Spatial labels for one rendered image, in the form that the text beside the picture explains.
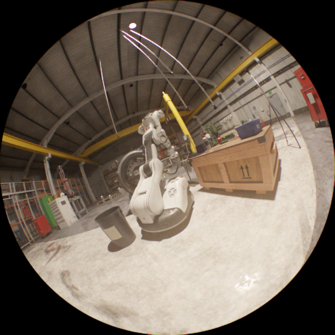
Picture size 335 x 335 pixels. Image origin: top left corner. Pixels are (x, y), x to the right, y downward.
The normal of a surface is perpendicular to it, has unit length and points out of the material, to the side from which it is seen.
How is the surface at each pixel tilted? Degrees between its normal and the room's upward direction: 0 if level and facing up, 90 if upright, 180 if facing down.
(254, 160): 90
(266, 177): 90
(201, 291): 0
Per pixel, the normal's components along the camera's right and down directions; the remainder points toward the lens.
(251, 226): -0.42, -0.91
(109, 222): 0.51, -0.13
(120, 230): 0.72, -0.24
